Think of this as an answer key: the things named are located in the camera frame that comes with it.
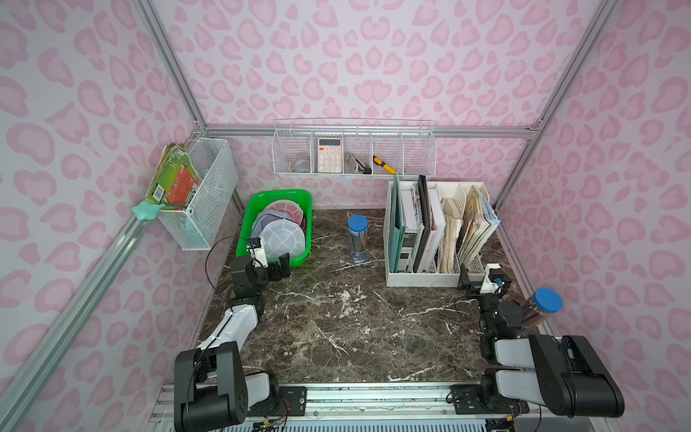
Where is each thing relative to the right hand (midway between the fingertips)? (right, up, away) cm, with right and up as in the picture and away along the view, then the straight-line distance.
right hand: (479, 263), depth 82 cm
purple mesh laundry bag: (-71, +14, +16) cm, 74 cm away
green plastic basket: (-80, +21, +28) cm, 87 cm away
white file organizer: (+3, +20, +10) cm, 23 cm away
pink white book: (-14, +11, -4) cm, 18 cm away
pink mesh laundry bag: (-65, +18, +31) cm, 74 cm away
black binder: (-18, +11, -7) cm, 22 cm away
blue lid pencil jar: (-37, +10, +6) cm, 39 cm away
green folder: (-26, +12, -6) cm, 29 cm away
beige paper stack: (-6, +13, +4) cm, 15 cm away
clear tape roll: (-58, +33, +15) cm, 68 cm away
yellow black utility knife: (-29, +35, +16) cm, 48 cm away
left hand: (-65, +3, +5) cm, 65 cm away
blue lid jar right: (+11, -10, -11) cm, 18 cm away
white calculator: (-47, +36, +13) cm, 61 cm away
